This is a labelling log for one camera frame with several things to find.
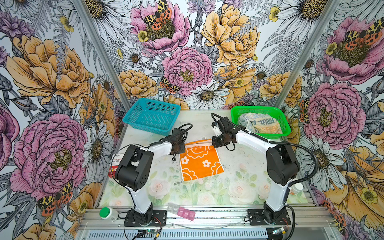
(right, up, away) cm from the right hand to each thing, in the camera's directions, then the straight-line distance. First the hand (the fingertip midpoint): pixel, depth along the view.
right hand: (214, 147), depth 93 cm
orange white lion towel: (-9, -8, +2) cm, 12 cm away
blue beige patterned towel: (+33, +15, +12) cm, 38 cm away
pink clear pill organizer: (-19, -29, -18) cm, 39 cm away
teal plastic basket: (-44, +20, +27) cm, 55 cm away
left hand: (-23, -4, +5) cm, 23 cm away
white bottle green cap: (-51, -26, -24) cm, 62 cm away
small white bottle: (+39, -19, -16) cm, 46 cm away
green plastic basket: (+50, +22, +19) cm, 58 cm away
